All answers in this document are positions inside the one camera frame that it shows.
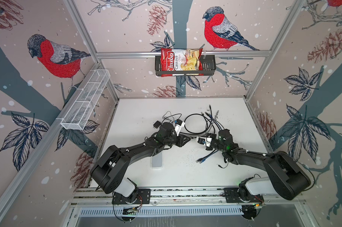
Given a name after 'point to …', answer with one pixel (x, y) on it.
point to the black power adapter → (157, 124)
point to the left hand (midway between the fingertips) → (189, 139)
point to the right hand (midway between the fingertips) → (199, 136)
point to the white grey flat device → (157, 161)
